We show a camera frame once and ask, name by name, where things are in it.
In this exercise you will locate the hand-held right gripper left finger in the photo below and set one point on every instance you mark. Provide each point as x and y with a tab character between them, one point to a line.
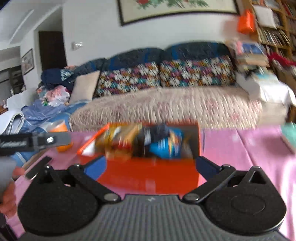
96	168

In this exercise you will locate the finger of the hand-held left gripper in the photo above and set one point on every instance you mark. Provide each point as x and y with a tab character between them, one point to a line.
49	139

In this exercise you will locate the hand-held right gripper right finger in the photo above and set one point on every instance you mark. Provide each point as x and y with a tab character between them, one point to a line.
205	166

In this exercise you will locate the yellow snack packet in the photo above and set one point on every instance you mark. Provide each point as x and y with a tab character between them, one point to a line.
118	139

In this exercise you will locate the orange cardboard box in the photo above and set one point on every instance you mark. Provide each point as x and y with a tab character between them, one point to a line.
150	176

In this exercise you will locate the black snack packet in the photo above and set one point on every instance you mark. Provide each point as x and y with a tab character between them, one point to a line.
148	139

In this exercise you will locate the person's left hand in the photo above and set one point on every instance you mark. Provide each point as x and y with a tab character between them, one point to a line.
9	199

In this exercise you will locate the orange clear canister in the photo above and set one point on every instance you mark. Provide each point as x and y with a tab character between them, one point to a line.
63	127

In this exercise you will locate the white folded sheet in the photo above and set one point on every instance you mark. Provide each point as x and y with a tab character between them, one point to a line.
11	122

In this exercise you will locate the black smartphone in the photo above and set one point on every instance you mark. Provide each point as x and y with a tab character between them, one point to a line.
38	166

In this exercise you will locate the blue white striped cloth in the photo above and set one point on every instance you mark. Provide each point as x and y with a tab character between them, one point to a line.
34	113

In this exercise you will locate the pink floral tablecloth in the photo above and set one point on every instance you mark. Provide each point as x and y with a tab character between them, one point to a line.
242	150

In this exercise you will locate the pink floral plastic bag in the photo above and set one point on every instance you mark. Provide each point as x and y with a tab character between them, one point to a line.
54	95

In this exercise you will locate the dark blue clothes pile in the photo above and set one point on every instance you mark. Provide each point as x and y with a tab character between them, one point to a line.
53	77

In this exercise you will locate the beige pillow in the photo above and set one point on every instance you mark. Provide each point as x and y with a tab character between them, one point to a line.
84	87

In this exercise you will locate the beige quilted sofa cover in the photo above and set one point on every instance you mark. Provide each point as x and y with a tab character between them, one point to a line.
161	106

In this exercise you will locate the small framed picture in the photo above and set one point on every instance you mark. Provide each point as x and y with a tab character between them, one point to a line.
27	61

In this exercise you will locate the dark wooden door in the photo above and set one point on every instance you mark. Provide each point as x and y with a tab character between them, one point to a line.
52	53

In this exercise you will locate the green tissue pack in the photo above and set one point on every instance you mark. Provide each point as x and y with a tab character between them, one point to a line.
290	136

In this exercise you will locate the floral daisy cushion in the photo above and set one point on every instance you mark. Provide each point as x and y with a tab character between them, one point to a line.
196	71
127	80

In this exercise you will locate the white cloth covered table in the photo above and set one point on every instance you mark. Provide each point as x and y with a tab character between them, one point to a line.
270	90

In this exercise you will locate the stack of books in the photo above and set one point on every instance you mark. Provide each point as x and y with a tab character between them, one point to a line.
249	55

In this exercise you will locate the red cloth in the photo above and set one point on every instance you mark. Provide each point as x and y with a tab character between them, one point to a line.
282	59

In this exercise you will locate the wooden bookshelf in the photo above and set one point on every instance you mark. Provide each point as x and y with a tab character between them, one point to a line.
277	34

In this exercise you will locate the orange gift bag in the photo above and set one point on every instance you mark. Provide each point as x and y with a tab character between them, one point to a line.
246	22

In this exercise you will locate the framed flower painting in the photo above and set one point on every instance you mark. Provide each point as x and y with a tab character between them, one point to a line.
175	11

